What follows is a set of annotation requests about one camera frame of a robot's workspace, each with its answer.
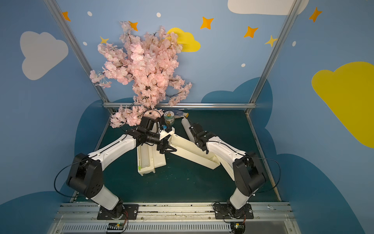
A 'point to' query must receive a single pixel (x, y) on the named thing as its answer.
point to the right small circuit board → (238, 227)
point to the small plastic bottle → (185, 114)
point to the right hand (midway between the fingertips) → (210, 135)
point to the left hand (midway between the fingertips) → (176, 141)
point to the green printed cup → (169, 117)
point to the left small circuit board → (118, 226)
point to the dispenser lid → (158, 158)
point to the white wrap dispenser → (189, 149)
